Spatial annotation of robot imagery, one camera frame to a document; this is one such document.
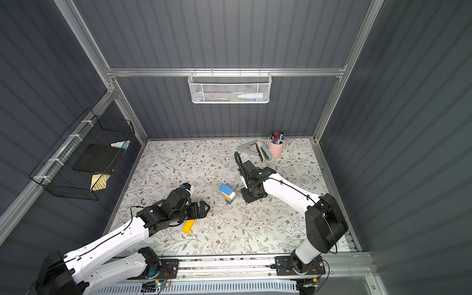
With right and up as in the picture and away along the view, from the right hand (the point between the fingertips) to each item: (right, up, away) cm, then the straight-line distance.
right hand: (249, 198), depth 84 cm
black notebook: (-63, +19, -9) cm, 66 cm away
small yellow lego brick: (-10, 0, +1) cm, 10 cm away
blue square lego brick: (-10, -3, +7) cm, 13 cm away
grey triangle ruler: (-2, +25, +32) cm, 41 cm away
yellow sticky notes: (-51, +10, -24) cm, 57 cm away
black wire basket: (-67, +14, -22) cm, 72 cm away
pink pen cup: (+17, +23, +24) cm, 38 cm away
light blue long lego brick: (-11, +4, 0) cm, 12 cm away
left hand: (-20, -4, -6) cm, 21 cm away
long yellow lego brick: (-28, -13, 0) cm, 31 cm away
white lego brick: (-8, +1, 0) cm, 8 cm away
